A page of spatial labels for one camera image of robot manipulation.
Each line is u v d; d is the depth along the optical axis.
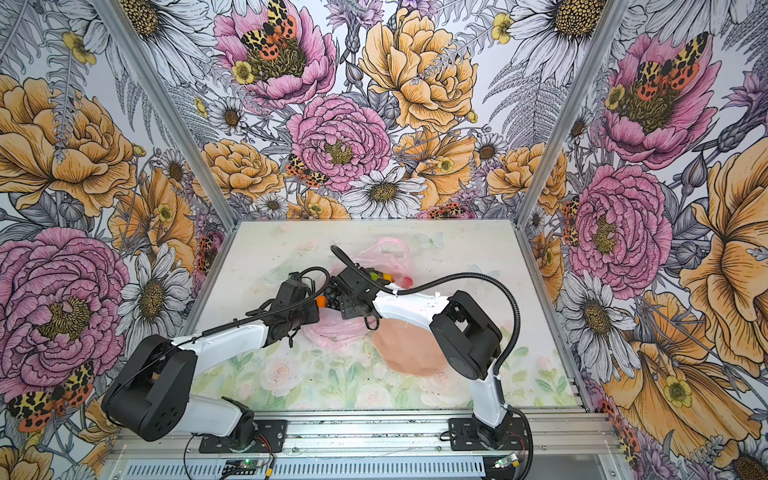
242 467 0.71
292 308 0.66
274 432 0.74
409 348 0.92
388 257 0.98
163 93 0.86
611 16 0.72
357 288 0.71
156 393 0.43
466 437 0.73
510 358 0.51
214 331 0.54
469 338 0.50
